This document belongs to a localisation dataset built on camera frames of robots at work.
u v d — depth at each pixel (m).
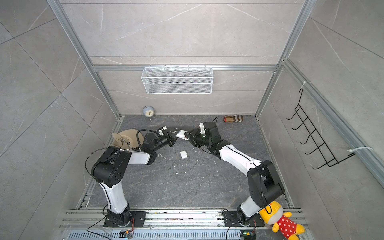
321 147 0.64
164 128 0.90
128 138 1.04
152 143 0.74
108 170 0.51
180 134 0.84
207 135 0.69
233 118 1.14
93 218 0.75
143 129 0.90
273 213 0.69
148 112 1.14
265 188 0.44
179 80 1.01
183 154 0.97
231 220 0.73
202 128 0.78
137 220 0.73
